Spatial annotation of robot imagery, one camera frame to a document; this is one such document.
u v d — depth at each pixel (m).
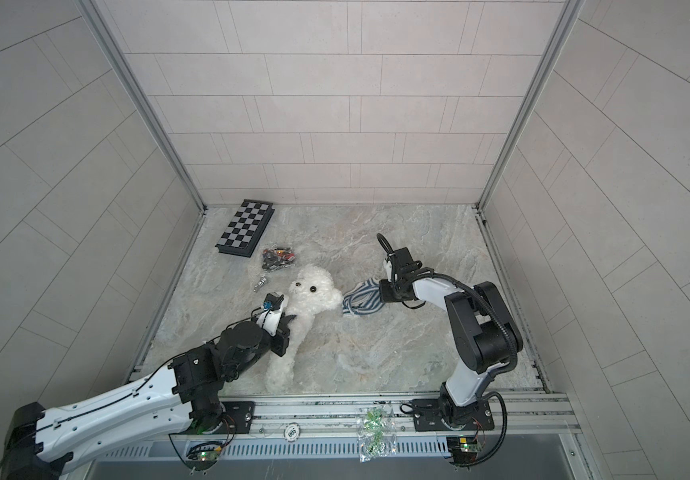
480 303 0.46
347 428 0.71
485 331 0.46
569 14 0.71
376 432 0.69
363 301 0.91
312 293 0.70
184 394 0.51
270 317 0.62
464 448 0.68
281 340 0.63
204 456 0.64
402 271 0.74
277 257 0.99
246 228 1.05
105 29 0.74
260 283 0.94
